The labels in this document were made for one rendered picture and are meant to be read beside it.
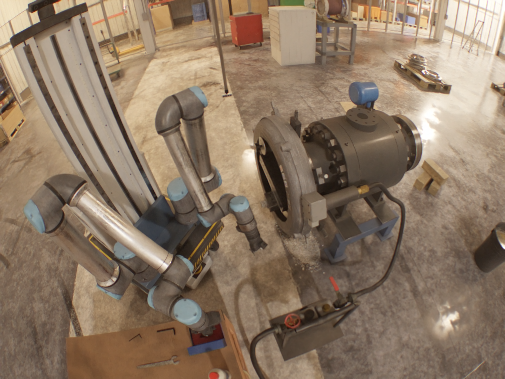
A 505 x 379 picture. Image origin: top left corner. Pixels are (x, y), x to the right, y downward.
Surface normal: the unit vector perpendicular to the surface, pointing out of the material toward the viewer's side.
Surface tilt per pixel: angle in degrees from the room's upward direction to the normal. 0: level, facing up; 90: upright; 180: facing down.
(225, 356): 0
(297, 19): 90
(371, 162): 55
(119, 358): 0
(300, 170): 42
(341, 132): 10
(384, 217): 0
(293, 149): 26
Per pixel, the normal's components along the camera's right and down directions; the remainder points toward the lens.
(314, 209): 0.26, 0.37
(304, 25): 0.20, 0.71
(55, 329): -0.08, -0.68
